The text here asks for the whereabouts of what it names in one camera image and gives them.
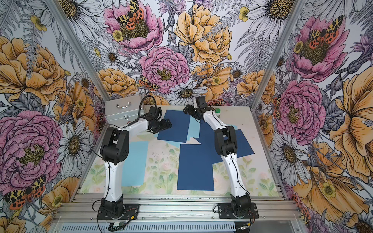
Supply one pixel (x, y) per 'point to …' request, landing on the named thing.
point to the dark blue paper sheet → (195, 171)
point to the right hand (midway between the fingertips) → (187, 114)
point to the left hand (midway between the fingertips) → (166, 130)
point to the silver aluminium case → (122, 112)
